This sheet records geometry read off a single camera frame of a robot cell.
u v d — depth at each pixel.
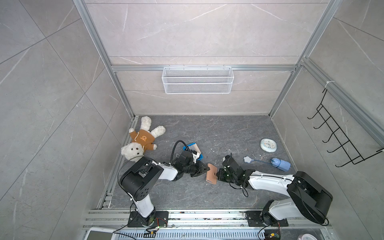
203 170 0.81
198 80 1.01
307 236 0.67
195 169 0.78
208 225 0.73
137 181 0.47
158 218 0.73
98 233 0.65
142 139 0.95
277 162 0.88
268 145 0.99
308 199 0.43
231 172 0.68
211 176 0.84
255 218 0.75
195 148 0.95
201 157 0.93
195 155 0.86
